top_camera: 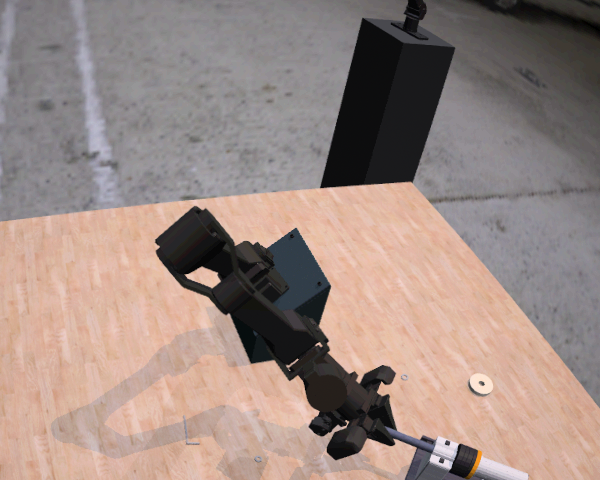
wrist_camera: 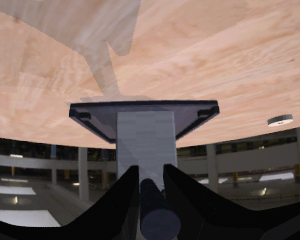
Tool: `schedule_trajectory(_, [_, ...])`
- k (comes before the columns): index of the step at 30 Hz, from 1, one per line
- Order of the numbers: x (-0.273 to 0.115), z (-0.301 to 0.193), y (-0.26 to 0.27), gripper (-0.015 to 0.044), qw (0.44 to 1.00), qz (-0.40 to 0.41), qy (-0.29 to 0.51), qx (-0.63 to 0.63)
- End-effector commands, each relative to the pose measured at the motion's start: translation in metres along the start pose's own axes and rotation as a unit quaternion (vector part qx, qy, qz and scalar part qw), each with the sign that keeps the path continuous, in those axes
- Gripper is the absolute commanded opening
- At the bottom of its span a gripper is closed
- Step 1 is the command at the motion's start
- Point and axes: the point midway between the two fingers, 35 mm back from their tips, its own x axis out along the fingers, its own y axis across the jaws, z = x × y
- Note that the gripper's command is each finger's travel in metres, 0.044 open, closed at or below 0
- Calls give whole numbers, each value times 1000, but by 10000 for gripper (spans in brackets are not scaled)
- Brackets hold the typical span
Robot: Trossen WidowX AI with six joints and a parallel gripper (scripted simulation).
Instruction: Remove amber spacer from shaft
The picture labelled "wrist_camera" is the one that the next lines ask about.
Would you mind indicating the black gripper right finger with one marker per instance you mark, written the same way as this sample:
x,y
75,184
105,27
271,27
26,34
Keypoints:
x,y
204,215

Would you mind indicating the dark grey cylinder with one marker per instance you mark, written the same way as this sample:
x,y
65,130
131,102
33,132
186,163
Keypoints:
x,y
157,220

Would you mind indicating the cream flat ring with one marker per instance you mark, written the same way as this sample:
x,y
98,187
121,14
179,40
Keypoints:
x,y
274,121

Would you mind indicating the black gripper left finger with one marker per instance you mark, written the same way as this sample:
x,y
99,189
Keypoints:
x,y
113,217

